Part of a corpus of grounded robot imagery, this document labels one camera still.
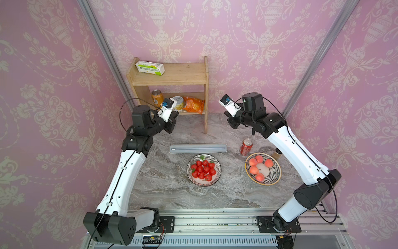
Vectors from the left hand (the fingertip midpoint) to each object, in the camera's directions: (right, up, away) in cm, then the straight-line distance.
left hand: (177, 112), depth 70 cm
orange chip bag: (+5, +7, +21) cm, 22 cm away
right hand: (+24, +1, +3) cm, 24 cm away
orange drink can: (-14, +10, +17) cm, 24 cm away
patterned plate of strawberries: (+12, -31, +20) cm, 39 cm away
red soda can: (+38, -18, +22) cm, 47 cm away
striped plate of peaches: (+52, -34, +19) cm, 65 cm away
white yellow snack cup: (-2, +7, +20) cm, 22 cm away
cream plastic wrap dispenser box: (+9, -20, +27) cm, 34 cm away
